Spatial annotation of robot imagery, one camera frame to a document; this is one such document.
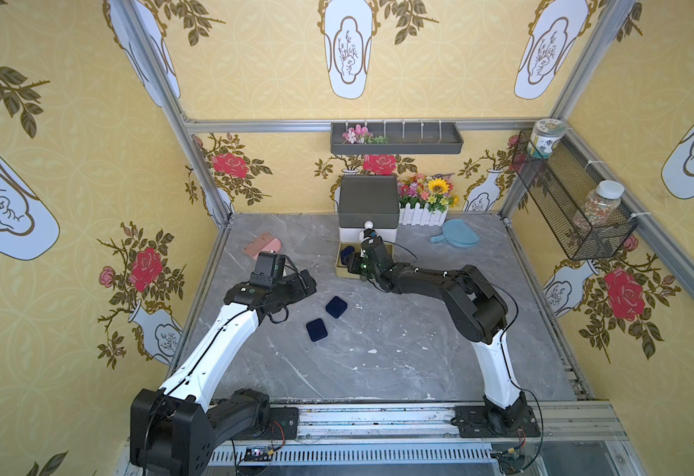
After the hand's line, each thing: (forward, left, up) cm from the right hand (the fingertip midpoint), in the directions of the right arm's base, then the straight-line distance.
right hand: (354, 251), depth 101 cm
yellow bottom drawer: (-6, +4, -3) cm, 8 cm away
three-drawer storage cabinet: (+18, -2, +8) cm, 20 cm away
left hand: (-19, +17, +8) cm, 27 cm away
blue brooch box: (0, +3, -1) cm, 3 cm away
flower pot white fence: (+19, -25, +7) cm, 32 cm away
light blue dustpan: (+16, -39, -7) cm, 43 cm away
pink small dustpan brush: (+8, +35, -6) cm, 36 cm away
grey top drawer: (+4, -5, +11) cm, 13 cm away
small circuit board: (-57, +21, -9) cm, 62 cm away
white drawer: (0, -1, +8) cm, 9 cm away
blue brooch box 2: (-18, +5, -6) cm, 20 cm away
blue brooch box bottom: (-26, +10, -5) cm, 29 cm away
